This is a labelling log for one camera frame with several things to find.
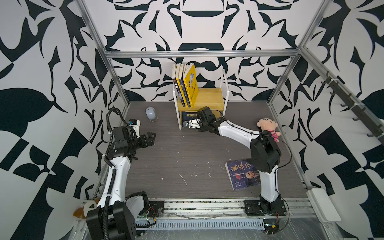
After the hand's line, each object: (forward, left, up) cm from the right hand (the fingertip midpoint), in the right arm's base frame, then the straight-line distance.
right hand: (198, 116), depth 94 cm
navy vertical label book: (+4, +7, -4) cm, 9 cm away
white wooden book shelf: (+8, -10, +6) cm, 15 cm away
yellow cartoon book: (+7, +4, +22) cm, 23 cm away
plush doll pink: (-1, -46, -8) cm, 47 cm away
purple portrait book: (-32, -24, -13) cm, 41 cm away
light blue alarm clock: (+8, +32, -6) cm, 34 cm away
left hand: (-15, +28, +5) cm, 32 cm away
